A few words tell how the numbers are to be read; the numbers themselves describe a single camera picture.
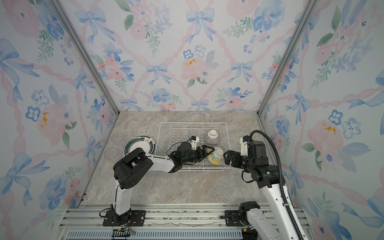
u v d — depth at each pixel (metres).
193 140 0.86
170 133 1.09
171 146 0.85
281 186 0.44
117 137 1.04
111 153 1.01
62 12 0.71
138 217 0.75
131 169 0.53
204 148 0.81
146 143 0.99
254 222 0.58
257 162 0.52
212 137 0.98
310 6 0.69
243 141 0.66
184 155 0.73
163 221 0.74
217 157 0.86
